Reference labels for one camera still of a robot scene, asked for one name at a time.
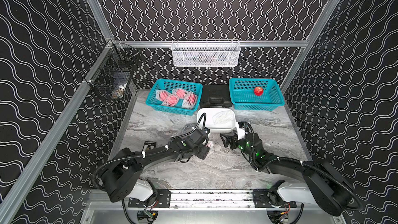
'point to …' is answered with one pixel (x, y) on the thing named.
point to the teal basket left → (188, 93)
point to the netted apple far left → (160, 95)
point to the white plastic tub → (229, 126)
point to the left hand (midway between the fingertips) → (204, 145)
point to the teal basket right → (242, 97)
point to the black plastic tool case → (215, 96)
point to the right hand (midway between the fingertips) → (227, 132)
